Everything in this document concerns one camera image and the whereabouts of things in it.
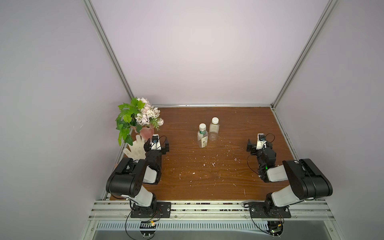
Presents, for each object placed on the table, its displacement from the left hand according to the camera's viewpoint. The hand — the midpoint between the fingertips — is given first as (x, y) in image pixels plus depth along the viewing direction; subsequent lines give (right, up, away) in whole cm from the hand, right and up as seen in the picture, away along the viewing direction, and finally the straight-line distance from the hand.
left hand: (158, 137), depth 89 cm
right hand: (+62, 0, 0) cm, 62 cm away
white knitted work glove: (-15, -10, +6) cm, 19 cm away
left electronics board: (-1, -43, -16) cm, 46 cm away
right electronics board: (+61, -41, -19) cm, 76 cm away
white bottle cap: (+27, +7, -6) cm, 28 cm away
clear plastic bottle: (+35, +4, +9) cm, 36 cm away
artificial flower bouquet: (-8, +14, -13) cm, 21 cm away
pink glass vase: (-6, +3, -4) cm, 8 cm away
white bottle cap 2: (+34, +10, -2) cm, 36 cm away
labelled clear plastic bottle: (+27, +1, -3) cm, 27 cm away
